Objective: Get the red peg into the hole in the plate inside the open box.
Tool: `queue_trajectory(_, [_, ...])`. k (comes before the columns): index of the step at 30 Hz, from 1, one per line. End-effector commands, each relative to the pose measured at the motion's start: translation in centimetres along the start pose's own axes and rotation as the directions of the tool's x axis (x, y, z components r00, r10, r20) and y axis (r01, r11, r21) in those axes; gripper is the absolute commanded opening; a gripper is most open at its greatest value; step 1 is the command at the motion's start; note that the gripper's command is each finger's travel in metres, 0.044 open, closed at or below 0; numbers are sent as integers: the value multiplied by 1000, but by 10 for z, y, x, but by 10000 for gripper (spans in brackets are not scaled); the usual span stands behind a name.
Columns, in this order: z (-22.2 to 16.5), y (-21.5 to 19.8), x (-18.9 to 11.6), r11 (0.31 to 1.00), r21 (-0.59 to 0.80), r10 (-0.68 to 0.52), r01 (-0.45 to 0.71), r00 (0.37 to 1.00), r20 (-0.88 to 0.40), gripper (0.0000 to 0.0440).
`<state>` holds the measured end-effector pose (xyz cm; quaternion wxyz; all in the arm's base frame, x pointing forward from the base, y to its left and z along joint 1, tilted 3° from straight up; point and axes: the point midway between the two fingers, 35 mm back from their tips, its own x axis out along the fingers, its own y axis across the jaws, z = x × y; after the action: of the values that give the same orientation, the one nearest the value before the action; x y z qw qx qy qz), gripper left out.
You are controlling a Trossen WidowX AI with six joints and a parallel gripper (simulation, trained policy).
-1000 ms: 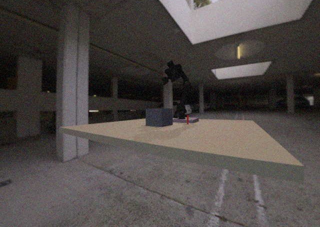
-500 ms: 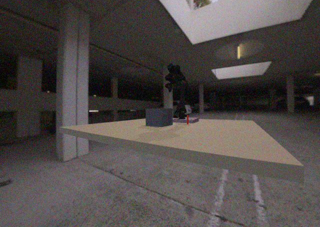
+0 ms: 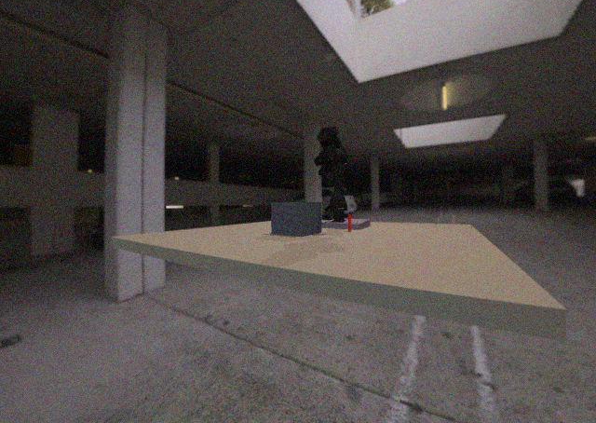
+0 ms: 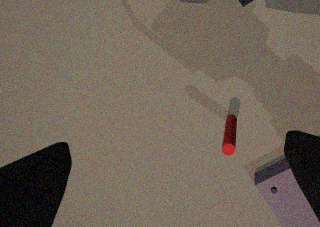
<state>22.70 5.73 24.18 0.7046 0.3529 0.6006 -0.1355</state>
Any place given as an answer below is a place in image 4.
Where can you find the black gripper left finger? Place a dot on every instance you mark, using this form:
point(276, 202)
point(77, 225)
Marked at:
point(32, 188)

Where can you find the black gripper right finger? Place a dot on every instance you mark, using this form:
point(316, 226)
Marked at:
point(303, 154)

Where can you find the red peg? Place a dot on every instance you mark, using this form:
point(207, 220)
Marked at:
point(229, 144)

